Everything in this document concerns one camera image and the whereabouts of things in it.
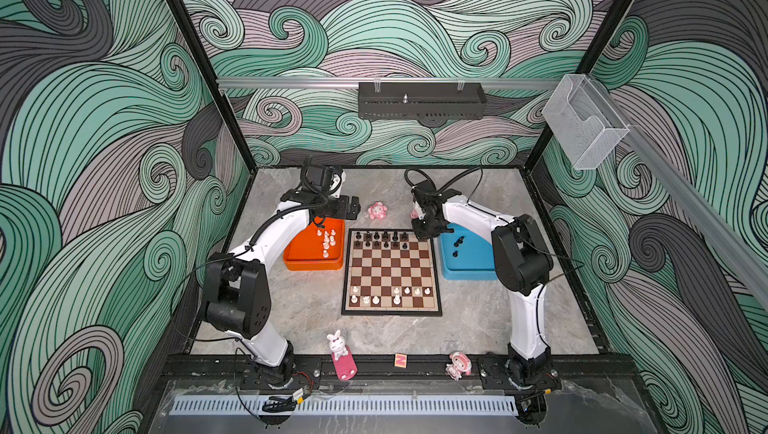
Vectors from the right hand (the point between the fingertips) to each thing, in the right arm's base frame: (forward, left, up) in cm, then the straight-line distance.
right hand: (422, 233), depth 98 cm
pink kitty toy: (+9, +15, +1) cm, 18 cm away
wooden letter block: (-37, +9, -1) cm, 38 cm away
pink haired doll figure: (-38, -6, +1) cm, 39 cm away
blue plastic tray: (-8, -13, 0) cm, 15 cm away
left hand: (+2, +24, +14) cm, 28 cm away
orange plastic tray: (-5, +36, -1) cm, 36 cm away
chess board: (-14, +11, -1) cm, 17 cm away
